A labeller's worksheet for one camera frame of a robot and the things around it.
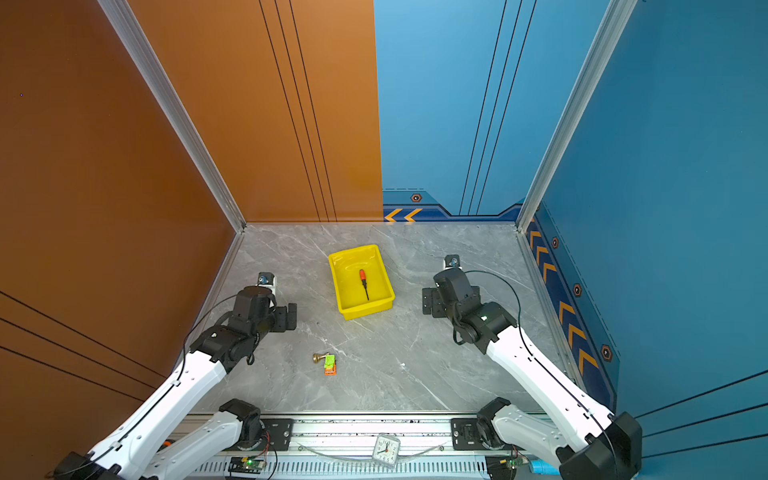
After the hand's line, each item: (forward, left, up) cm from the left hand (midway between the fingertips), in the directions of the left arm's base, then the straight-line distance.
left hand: (279, 303), depth 81 cm
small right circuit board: (-34, -60, -14) cm, 70 cm away
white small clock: (-32, -30, -12) cm, 45 cm away
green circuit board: (-35, +3, -16) cm, 38 cm away
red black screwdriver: (+18, -21, -13) cm, 30 cm away
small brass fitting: (-9, -9, -13) cm, 19 cm away
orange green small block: (-12, -14, -13) cm, 22 cm away
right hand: (+1, -44, +4) cm, 44 cm away
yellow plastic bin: (+16, -20, -14) cm, 29 cm away
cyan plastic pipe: (-35, -66, -11) cm, 75 cm away
